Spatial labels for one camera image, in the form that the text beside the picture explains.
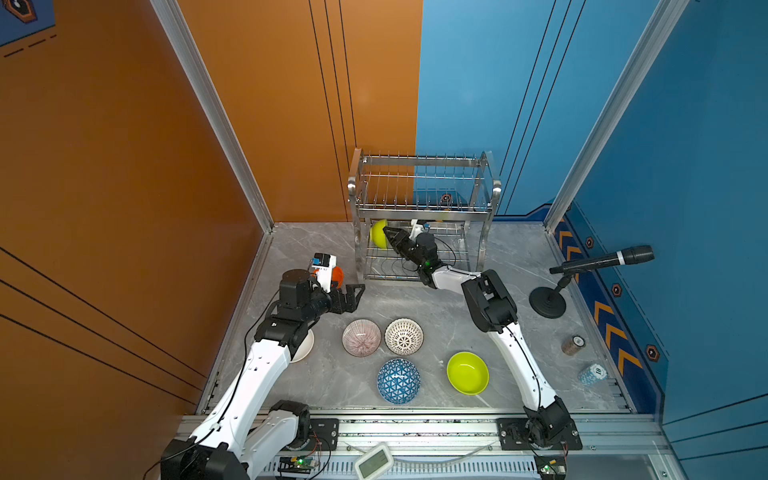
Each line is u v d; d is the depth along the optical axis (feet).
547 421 2.09
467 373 2.70
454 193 3.68
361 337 2.92
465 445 2.37
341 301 2.24
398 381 2.65
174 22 2.32
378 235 3.36
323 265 2.24
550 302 3.15
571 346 2.73
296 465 2.30
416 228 3.26
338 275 3.38
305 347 2.73
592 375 2.54
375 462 2.24
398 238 3.15
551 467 2.28
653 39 2.39
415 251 3.01
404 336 2.92
